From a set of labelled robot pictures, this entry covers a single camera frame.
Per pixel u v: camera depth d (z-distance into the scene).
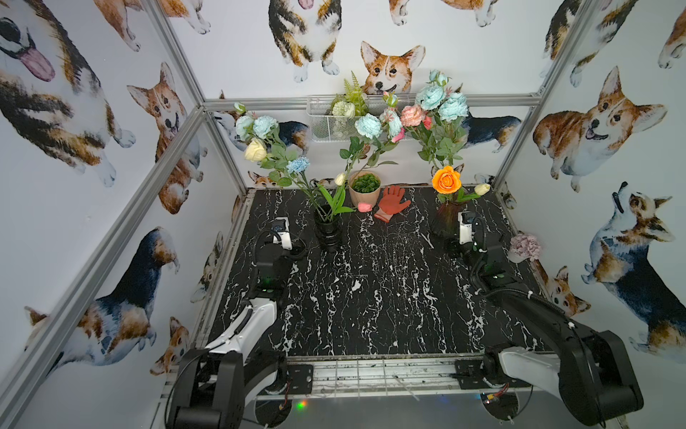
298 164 0.78
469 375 0.73
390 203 1.14
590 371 0.40
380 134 0.75
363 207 0.82
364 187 1.08
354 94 0.81
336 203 0.90
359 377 0.75
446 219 0.98
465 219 0.74
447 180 0.74
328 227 0.90
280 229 0.70
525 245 0.91
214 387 0.41
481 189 0.80
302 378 0.74
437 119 0.79
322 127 0.89
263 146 0.76
